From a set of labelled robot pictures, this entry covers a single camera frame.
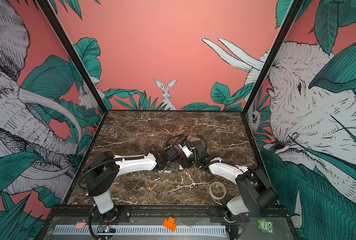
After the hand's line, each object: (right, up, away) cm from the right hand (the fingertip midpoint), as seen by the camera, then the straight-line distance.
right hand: (181, 155), depth 87 cm
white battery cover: (0, -6, -5) cm, 8 cm away
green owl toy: (+41, -31, -17) cm, 54 cm away
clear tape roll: (+21, -19, -5) cm, 28 cm away
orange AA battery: (-5, -5, -7) cm, 9 cm away
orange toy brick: (-5, -30, -17) cm, 34 cm away
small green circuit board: (-36, -32, -17) cm, 51 cm away
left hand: (-6, -5, +2) cm, 8 cm away
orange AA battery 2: (-15, -17, -4) cm, 23 cm away
